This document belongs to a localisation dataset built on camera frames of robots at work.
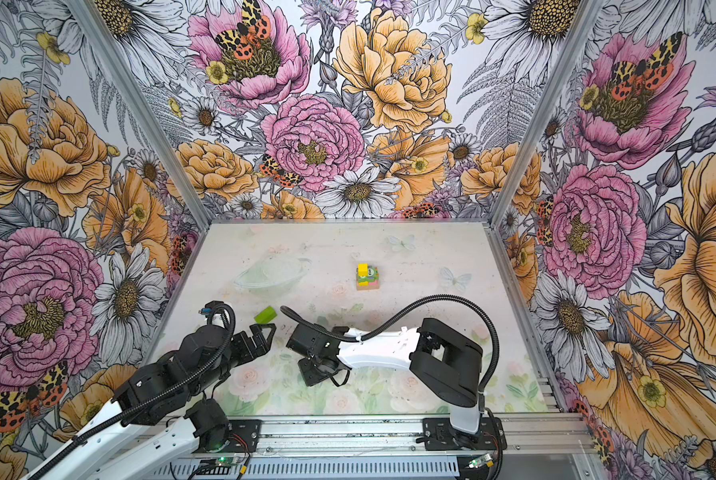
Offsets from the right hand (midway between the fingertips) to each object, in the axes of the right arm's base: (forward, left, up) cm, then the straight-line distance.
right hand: (316, 383), depth 80 cm
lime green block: (+20, +17, 0) cm, 27 cm away
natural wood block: (+30, -15, 0) cm, 34 cm away
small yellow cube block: (+32, -13, +6) cm, 35 cm away
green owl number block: (+31, -16, +2) cm, 35 cm away
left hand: (+5, +12, +15) cm, 19 cm away
